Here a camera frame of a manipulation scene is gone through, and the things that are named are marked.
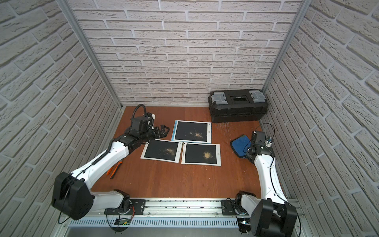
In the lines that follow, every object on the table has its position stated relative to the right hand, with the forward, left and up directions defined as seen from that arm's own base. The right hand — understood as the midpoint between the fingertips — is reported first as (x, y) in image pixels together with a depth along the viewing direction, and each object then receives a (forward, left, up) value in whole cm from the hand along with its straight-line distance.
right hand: (258, 155), depth 80 cm
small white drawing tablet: (+8, +31, -11) cm, 34 cm away
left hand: (+16, +51, +9) cm, 54 cm away
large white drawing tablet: (+12, +56, -11) cm, 58 cm away
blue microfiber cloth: (+13, +4, -11) cm, 18 cm away
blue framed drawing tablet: (+26, +36, -10) cm, 46 cm away
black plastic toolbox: (+35, +5, +5) cm, 35 cm away
